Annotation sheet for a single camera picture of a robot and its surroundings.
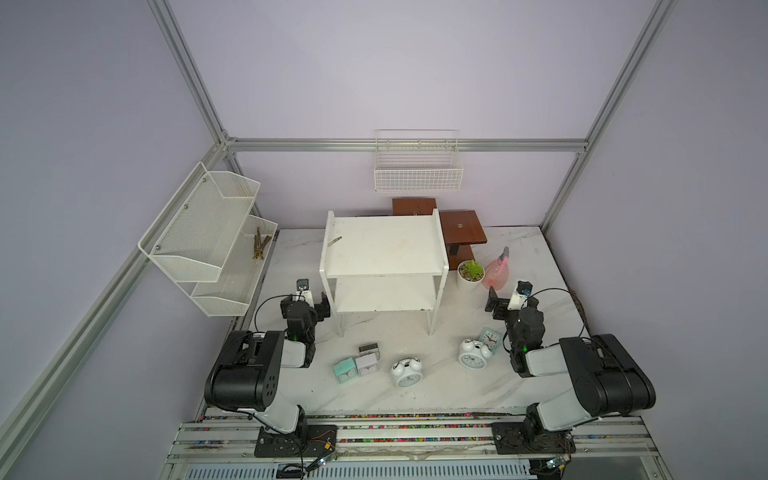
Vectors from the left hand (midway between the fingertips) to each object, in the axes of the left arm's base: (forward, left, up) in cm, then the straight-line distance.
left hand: (307, 297), depth 95 cm
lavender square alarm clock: (-21, -20, -1) cm, 29 cm away
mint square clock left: (-23, -15, -1) cm, 27 cm away
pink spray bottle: (+8, -62, +4) cm, 63 cm away
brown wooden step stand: (+22, -51, +10) cm, 56 cm away
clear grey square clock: (-17, -21, -1) cm, 27 cm away
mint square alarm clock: (-12, -58, -4) cm, 59 cm away
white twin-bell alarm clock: (-25, -32, +2) cm, 40 cm away
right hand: (0, -64, +3) cm, 64 cm away
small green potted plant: (+6, -53, +4) cm, 54 cm away
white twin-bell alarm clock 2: (-20, -50, +2) cm, 54 cm away
